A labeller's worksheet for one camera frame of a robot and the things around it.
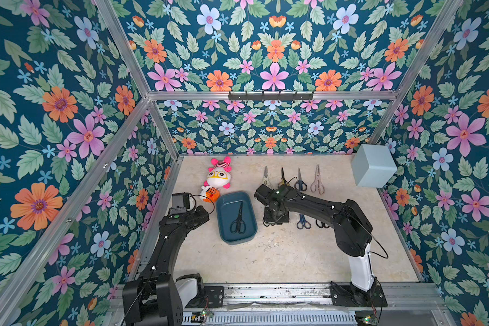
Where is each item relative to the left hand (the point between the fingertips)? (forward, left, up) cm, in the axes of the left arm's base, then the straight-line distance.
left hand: (208, 212), depth 86 cm
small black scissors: (+18, -45, -10) cm, 50 cm away
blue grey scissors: (-3, -42, -10) cm, 44 cm away
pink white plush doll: (+22, -3, -2) cm, 22 cm away
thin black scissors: (-2, -12, -10) cm, 16 cm away
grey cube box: (+16, -78, +5) cm, 80 cm away
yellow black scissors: (+21, -37, -9) cm, 43 cm away
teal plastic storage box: (+2, -12, -9) cm, 15 cm away
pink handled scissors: (+18, -55, -11) cm, 59 cm away
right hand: (-4, -27, -5) cm, 28 cm away
